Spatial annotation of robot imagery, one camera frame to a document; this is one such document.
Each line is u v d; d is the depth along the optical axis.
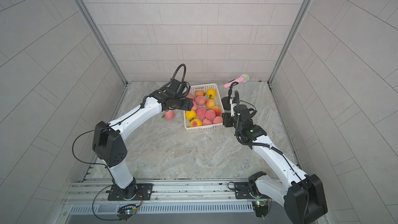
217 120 0.90
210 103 0.99
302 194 0.37
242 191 0.71
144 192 0.71
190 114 0.92
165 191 0.72
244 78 0.90
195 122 0.89
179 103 0.75
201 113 0.93
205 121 0.90
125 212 0.65
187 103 0.75
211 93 1.05
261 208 0.70
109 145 0.45
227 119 0.70
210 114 0.89
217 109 0.94
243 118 0.59
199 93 1.03
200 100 0.99
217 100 1.02
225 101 1.02
